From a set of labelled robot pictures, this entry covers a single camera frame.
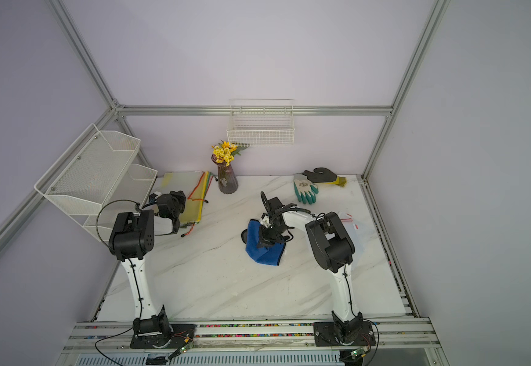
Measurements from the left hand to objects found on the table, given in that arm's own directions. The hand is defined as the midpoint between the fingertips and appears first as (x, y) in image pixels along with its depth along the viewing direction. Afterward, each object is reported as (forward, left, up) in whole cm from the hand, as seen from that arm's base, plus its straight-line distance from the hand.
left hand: (184, 190), depth 107 cm
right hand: (-27, -38, -7) cm, 47 cm away
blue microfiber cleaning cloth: (-31, -41, -5) cm, 52 cm away
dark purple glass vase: (+4, -21, +2) cm, 21 cm away
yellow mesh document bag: (+7, -2, -4) cm, 8 cm away
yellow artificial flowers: (+5, -21, +19) cm, 29 cm away
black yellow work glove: (+16, -69, -6) cm, 71 cm away
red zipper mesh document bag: (-6, -3, -5) cm, 9 cm away
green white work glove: (+3, -59, -4) cm, 59 cm away
